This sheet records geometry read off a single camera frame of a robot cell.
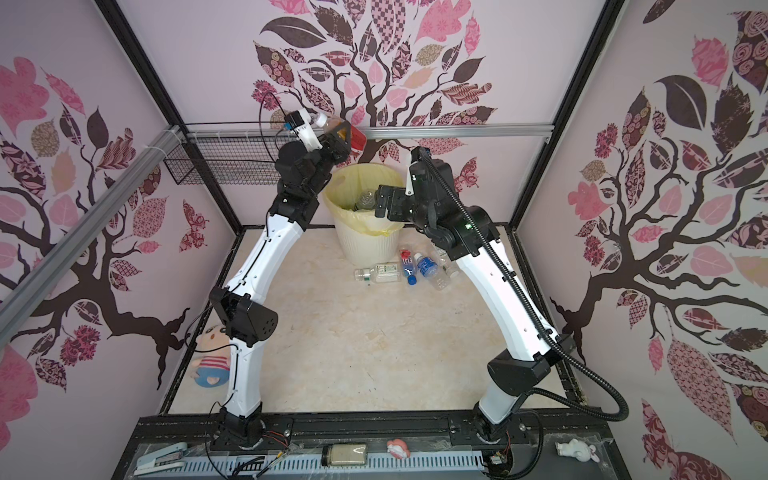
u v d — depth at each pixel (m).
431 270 1.03
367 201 0.99
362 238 0.93
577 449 0.70
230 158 0.95
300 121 0.62
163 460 0.69
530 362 0.41
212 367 0.79
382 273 1.00
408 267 1.03
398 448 0.67
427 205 0.46
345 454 0.68
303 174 0.58
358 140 0.72
